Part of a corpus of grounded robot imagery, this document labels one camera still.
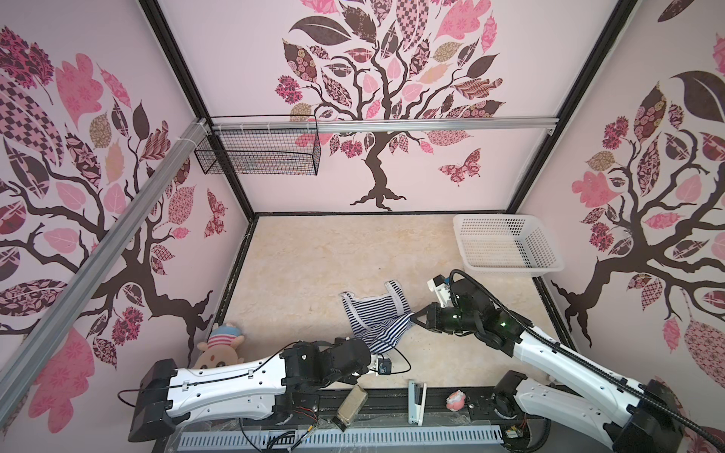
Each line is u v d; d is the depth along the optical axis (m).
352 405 0.71
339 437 0.70
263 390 0.46
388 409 0.74
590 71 0.79
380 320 0.90
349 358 0.53
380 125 0.92
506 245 1.10
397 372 0.59
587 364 0.46
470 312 0.58
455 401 0.71
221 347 0.79
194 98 0.83
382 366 0.60
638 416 0.40
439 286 0.71
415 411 0.71
